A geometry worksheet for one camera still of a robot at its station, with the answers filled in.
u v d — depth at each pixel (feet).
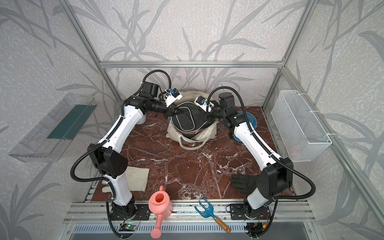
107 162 1.56
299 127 2.10
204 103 2.10
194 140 2.59
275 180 1.39
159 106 2.26
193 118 2.54
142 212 2.41
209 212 2.42
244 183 2.70
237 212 2.40
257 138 1.60
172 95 2.22
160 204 2.17
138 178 2.79
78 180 1.50
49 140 2.14
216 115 2.18
